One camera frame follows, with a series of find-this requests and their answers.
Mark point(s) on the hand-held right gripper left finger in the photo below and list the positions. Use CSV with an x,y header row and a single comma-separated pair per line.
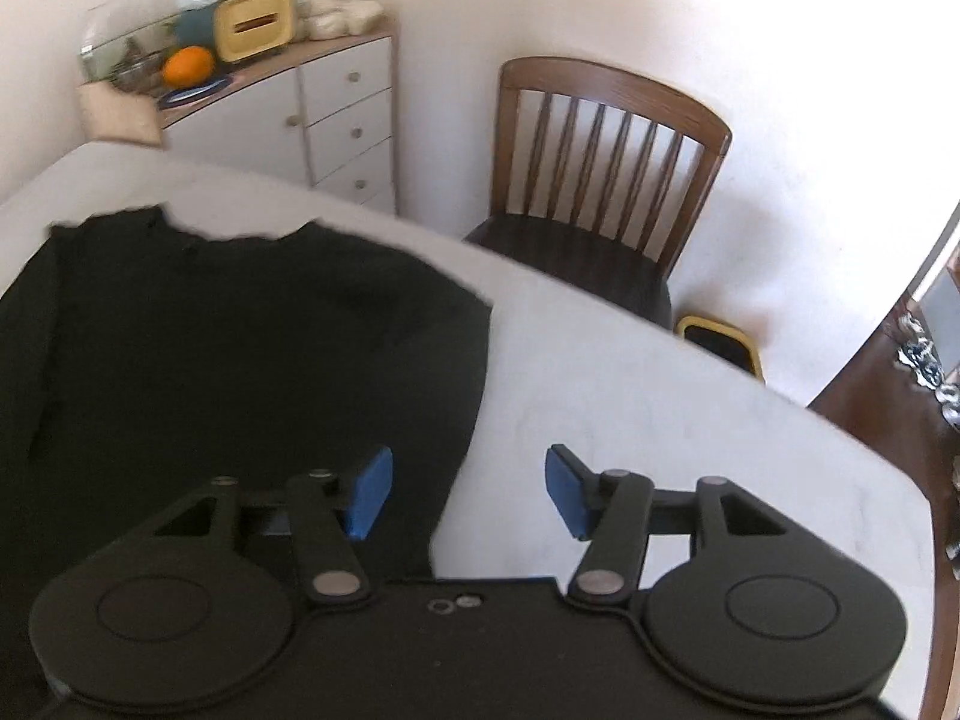
x,y
371,495

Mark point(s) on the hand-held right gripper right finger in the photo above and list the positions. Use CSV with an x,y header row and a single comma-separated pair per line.
x,y
566,491

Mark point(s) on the black long-sleeved shirt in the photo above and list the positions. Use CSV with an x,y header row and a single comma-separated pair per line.
x,y
225,360

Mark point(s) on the white marble-print tablecloth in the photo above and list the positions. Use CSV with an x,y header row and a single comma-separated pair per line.
x,y
637,405

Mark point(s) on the teal bin with yellow rim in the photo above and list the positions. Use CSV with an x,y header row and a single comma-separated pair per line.
x,y
716,345

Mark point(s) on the wooden slat-back chair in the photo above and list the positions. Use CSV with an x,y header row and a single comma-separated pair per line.
x,y
570,247

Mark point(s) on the row of shoes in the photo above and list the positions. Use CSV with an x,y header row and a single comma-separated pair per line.
x,y
926,360

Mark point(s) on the white drawer cabinet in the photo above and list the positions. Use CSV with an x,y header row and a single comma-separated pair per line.
x,y
247,127

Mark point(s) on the blue plate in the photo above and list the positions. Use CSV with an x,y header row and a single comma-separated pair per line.
x,y
206,90

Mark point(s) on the orange fruit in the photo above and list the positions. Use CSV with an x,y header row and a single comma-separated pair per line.
x,y
189,66

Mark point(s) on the yellow and teal tissue box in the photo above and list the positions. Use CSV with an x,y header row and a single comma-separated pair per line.
x,y
251,26

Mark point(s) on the white stuffed bag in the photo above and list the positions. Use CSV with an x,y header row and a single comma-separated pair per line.
x,y
337,11

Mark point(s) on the clear glass container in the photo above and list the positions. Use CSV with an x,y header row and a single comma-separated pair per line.
x,y
112,45

